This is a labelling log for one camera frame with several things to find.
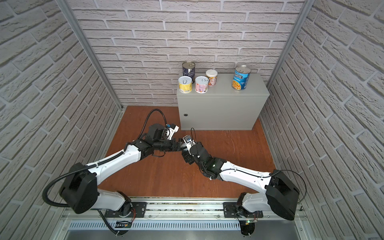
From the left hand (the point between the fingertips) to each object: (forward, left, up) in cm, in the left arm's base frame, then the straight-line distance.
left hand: (186, 144), depth 78 cm
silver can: (-4, +1, +4) cm, 6 cm away
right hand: (0, -1, -1) cm, 2 cm away
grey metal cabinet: (+22, -22, +5) cm, 32 cm away
